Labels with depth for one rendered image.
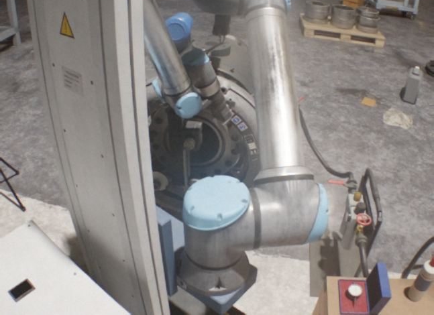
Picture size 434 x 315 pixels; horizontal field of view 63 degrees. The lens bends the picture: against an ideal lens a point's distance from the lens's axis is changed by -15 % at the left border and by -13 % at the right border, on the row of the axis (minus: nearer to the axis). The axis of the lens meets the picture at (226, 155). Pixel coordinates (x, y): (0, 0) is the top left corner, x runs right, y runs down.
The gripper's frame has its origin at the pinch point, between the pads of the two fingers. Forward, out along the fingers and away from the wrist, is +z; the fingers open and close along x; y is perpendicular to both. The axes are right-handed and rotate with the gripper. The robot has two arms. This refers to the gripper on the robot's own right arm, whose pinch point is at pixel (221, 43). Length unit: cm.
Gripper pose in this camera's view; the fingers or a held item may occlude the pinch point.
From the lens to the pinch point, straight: 195.1
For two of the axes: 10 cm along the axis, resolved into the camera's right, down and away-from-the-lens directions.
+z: -1.1, 8.1, 5.8
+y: -4.1, 5.0, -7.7
